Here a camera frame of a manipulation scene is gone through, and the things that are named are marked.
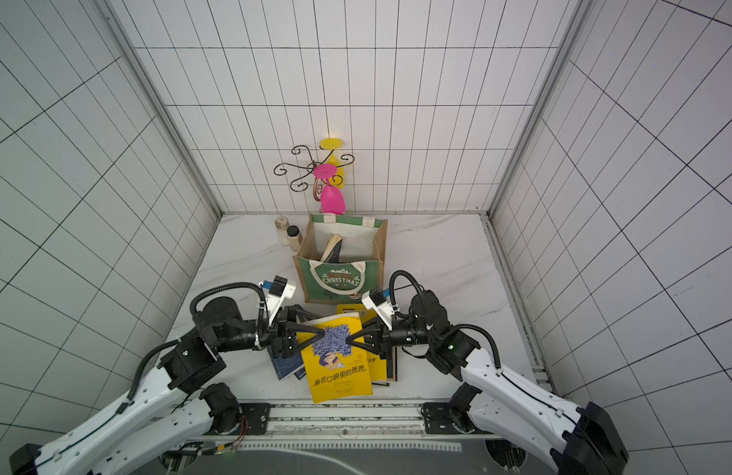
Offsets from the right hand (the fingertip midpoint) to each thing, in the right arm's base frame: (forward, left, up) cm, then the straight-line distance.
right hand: (349, 330), depth 66 cm
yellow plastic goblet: (+59, +11, +11) cm, 61 cm away
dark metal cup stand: (+44, +14, +6) cm, 47 cm away
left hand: (-3, +6, +5) cm, 9 cm away
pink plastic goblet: (+45, +11, -1) cm, 46 cm away
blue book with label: (-4, +18, -18) cm, 26 cm away
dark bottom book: (-3, -10, -15) cm, 18 cm away
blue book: (-5, +14, -19) cm, 24 cm away
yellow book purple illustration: (-8, +2, -4) cm, 9 cm away
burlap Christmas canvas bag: (+17, -1, +1) cm, 17 cm away
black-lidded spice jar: (+38, +25, -14) cm, 48 cm away
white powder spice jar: (+42, +30, -11) cm, 52 cm away
